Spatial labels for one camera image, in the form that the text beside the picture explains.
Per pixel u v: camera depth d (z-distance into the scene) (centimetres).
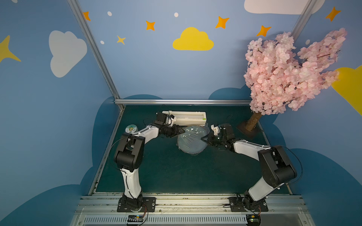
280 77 67
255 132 104
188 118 104
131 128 96
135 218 73
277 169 47
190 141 91
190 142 91
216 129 88
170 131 86
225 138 75
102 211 75
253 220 73
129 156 51
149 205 75
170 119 84
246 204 67
